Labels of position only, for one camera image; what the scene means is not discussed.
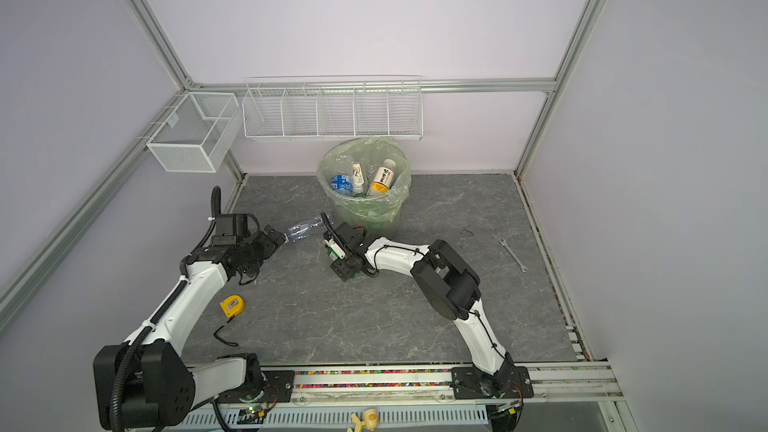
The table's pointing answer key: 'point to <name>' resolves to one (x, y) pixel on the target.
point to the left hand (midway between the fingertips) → (277, 248)
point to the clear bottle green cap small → (358, 179)
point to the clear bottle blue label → (342, 176)
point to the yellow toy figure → (371, 420)
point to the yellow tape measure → (232, 306)
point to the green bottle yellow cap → (334, 251)
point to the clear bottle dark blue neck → (300, 231)
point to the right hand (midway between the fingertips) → (346, 263)
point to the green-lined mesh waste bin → (378, 215)
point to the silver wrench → (504, 243)
